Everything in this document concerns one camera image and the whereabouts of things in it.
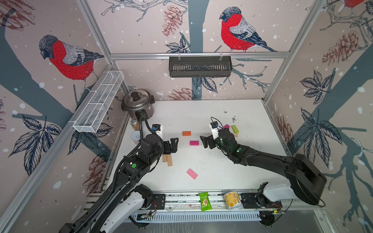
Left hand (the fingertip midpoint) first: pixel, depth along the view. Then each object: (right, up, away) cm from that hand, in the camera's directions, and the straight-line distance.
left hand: (173, 136), depth 73 cm
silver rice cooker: (-28, +21, +24) cm, 42 cm away
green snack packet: (+16, -34, 0) cm, 38 cm away
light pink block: (+10, -24, +10) cm, 28 cm away
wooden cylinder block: (+41, -4, +27) cm, 50 cm away
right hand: (+19, +1, +12) cm, 23 cm away
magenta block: (+11, -8, +22) cm, 26 cm away
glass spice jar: (-28, +4, +20) cm, 35 cm away
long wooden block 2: (-7, -16, +16) cm, 24 cm away
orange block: (+6, -3, +27) cm, 28 cm away
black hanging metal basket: (+18, +47, +33) cm, 60 cm away
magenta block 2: (+35, +2, +31) cm, 47 cm away
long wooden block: (-4, -17, +15) cm, 23 cm away
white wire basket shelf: (-42, +9, -2) cm, 43 cm away
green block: (+42, 0, +29) cm, 51 cm away
